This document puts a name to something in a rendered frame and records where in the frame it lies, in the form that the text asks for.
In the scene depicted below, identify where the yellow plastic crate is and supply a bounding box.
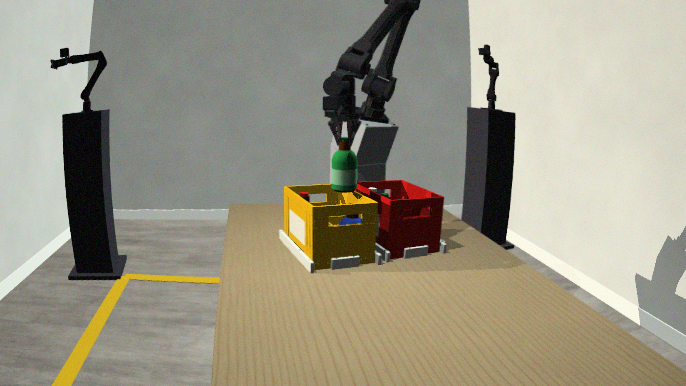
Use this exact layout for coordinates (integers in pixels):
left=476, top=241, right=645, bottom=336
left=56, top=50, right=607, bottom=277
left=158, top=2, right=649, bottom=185
left=284, top=184, right=378, bottom=270

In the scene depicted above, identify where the red plastic crate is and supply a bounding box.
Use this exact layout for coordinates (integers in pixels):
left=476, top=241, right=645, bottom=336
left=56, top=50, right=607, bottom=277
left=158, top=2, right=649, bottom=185
left=355, top=180, right=444, bottom=259

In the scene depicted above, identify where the blue bottle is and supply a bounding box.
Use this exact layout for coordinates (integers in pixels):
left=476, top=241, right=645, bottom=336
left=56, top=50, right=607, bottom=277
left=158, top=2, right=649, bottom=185
left=339, top=214, right=361, bottom=225

